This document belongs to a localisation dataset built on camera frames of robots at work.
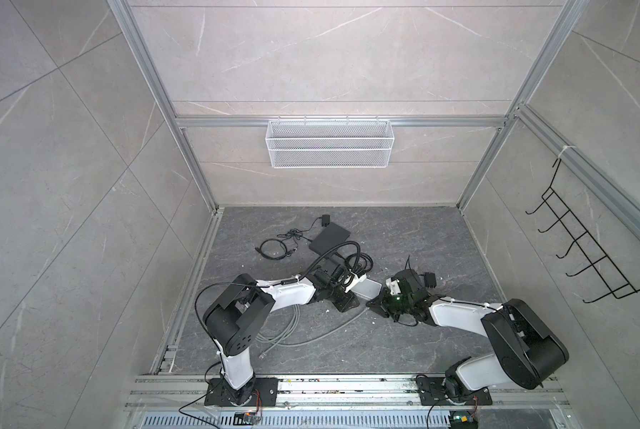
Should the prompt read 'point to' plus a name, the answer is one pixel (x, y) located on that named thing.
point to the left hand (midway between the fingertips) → (356, 295)
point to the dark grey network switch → (328, 238)
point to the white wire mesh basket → (330, 144)
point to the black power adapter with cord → (325, 222)
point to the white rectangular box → (368, 289)
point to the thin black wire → (407, 324)
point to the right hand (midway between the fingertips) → (365, 302)
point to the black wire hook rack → (620, 287)
